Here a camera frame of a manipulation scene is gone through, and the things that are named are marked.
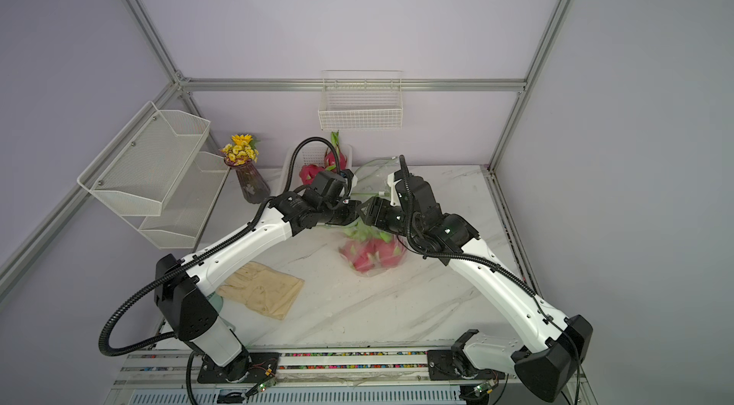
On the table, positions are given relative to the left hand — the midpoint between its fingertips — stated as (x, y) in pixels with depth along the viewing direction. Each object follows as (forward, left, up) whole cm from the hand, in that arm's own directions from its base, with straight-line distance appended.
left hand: (360, 216), depth 79 cm
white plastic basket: (+43, +26, -15) cm, 52 cm away
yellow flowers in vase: (+23, +41, +2) cm, 47 cm away
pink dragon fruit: (+40, +15, -13) cm, 44 cm away
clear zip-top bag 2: (-6, -2, -9) cm, 11 cm away
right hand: (-5, -2, +7) cm, 9 cm away
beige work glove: (-14, +30, -21) cm, 39 cm away
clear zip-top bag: (+32, -3, -19) cm, 38 cm away
